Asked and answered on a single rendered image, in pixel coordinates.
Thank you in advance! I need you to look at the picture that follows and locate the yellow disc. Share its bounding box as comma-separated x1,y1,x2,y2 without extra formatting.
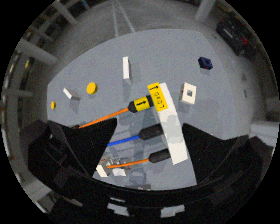
51,101,56,109
86,83,97,94

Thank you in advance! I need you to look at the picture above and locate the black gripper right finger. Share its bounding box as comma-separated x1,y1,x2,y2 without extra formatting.
181,123,249,184

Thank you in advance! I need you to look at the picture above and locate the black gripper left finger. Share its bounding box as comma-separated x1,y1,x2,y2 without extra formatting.
46,118,117,177

